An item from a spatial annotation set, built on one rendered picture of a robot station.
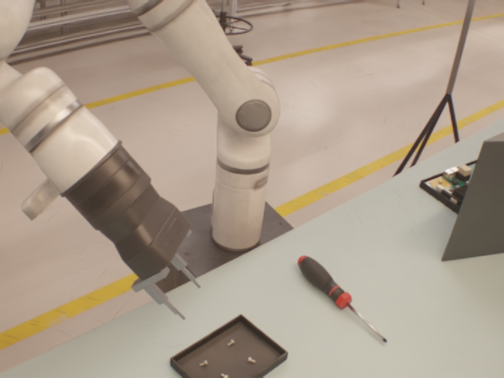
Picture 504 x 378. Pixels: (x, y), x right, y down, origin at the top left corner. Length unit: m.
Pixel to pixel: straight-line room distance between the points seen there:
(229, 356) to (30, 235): 1.89
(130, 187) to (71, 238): 1.90
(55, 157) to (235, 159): 0.44
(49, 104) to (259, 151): 0.48
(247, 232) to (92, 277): 1.30
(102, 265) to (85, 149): 1.77
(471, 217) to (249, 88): 0.38
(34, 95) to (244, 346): 0.37
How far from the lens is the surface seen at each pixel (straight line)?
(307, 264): 0.73
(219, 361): 0.64
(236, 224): 0.96
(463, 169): 1.04
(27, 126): 0.51
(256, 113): 0.83
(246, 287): 0.72
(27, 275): 2.26
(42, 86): 0.51
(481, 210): 0.82
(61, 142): 0.50
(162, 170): 2.81
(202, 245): 1.01
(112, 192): 0.50
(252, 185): 0.92
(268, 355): 0.65
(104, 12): 4.28
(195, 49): 0.79
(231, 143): 0.91
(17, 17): 0.52
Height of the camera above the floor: 1.50
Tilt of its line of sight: 34 degrees down
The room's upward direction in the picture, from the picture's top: 6 degrees clockwise
